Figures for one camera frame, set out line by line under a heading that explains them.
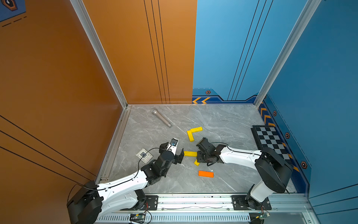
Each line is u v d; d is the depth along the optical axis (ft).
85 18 2.41
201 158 2.59
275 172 1.46
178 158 2.33
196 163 2.77
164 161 1.92
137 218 2.36
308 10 2.33
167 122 3.54
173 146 2.23
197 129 3.37
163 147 2.41
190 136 3.26
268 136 3.16
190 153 3.01
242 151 1.79
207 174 2.74
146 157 2.90
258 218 2.29
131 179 1.70
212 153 2.24
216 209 2.38
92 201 1.33
